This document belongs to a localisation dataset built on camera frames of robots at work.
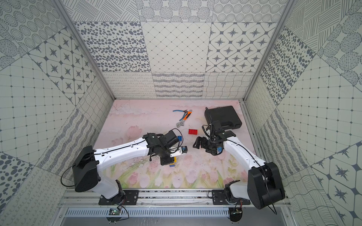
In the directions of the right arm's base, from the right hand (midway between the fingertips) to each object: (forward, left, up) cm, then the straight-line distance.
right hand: (200, 149), depth 83 cm
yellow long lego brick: (-8, +14, +6) cm, 17 cm away
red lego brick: (+17, +4, -6) cm, 18 cm away
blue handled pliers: (+39, +15, -9) cm, 42 cm away
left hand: (-7, +14, +2) cm, 16 cm away
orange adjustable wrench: (+24, +13, -7) cm, 28 cm away
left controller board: (-30, +46, -10) cm, 56 cm away
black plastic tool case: (+31, -22, -4) cm, 38 cm away
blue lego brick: (-7, +17, -7) cm, 20 cm away
